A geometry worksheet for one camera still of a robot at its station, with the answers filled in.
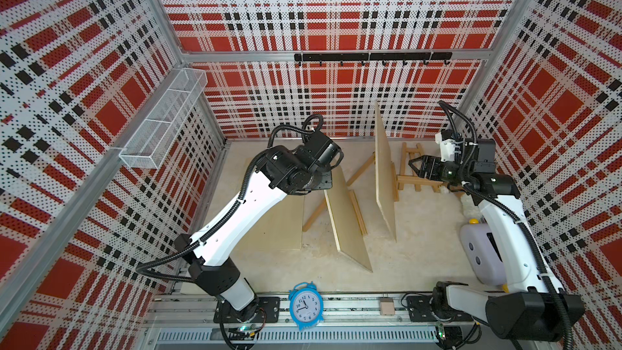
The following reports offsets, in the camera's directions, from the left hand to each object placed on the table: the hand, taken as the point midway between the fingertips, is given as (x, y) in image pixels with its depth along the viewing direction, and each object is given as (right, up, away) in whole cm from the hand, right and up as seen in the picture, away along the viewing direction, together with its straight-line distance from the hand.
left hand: (323, 179), depth 68 cm
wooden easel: (+13, -13, +24) cm, 30 cm away
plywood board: (-17, -21, +23) cm, 35 cm away
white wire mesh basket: (-67, +12, +23) cm, 71 cm away
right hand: (+31, +4, +6) cm, 31 cm away
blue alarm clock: (-5, -39, +5) cm, 40 cm away
